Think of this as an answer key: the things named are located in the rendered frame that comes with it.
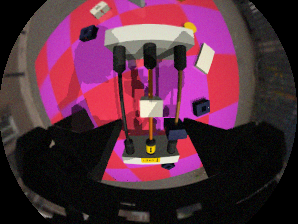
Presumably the yellow round disc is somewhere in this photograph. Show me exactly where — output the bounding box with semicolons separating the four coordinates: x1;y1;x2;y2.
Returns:
184;22;197;32

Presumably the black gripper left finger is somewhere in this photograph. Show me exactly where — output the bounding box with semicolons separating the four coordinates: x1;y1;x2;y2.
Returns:
48;119;122;183

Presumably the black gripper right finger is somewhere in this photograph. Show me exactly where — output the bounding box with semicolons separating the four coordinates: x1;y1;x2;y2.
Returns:
182;117;255;179

